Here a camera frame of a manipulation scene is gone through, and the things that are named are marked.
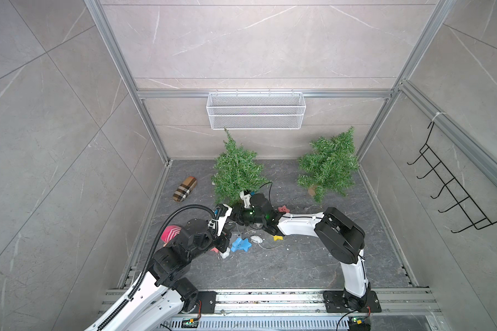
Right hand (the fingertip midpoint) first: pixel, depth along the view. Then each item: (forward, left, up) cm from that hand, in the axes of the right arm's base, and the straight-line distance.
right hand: (225, 214), depth 84 cm
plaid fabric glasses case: (+21, +23, -8) cm, 32 cm away
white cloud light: (-7, -13, -9) cm, 17 cm away
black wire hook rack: (-3, -80, +19) cm, 82 cm away
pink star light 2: (-19, 0, +13) cm, 23 cm away
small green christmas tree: (+10, -5, +16) cm, 20 cm away
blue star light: (-13, -7, +1) cm, 15 cm away
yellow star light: (-6, -22, -11) cm, 25 cm away
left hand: (-9, -6, +11) cm, 15 cm away
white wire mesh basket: (+48, -14, +18) cm, 53 cm away
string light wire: (-10, -18, -12) cm, 24 cm away
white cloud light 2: (-13, 0, -10) cm, 16 cm away
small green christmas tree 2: (+14, -43, +15) cm, 48 cm away
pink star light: (+9, -26, -11) cm, 30 cm away
